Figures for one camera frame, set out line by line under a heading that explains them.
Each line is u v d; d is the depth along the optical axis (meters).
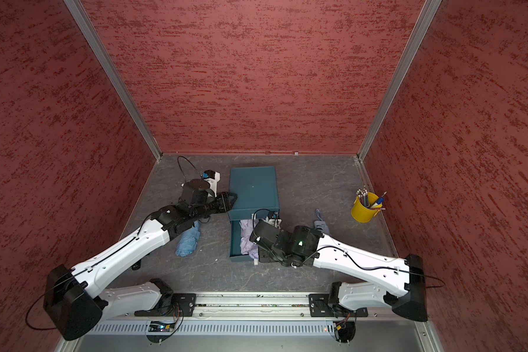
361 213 0.90
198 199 0.59
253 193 0.80
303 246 0.45
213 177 0.71
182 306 0.75
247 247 0.75
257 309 0.75
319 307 0.74
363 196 0.85
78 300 0.38
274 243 0.50
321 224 0.93
